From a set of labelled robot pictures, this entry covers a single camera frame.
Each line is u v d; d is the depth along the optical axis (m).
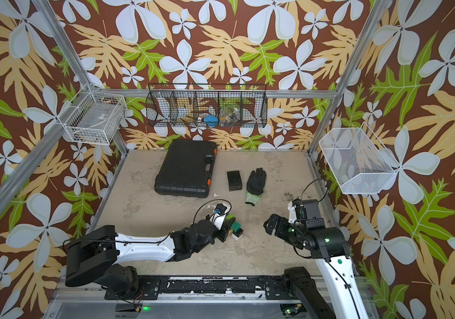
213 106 0.97
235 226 0.76
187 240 0.62
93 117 0.85
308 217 0.51
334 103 0.98
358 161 0.80
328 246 0.43
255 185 1.02
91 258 0.43
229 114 0.99
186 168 1.01
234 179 1.01
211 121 0.93
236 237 0.78
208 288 0.75
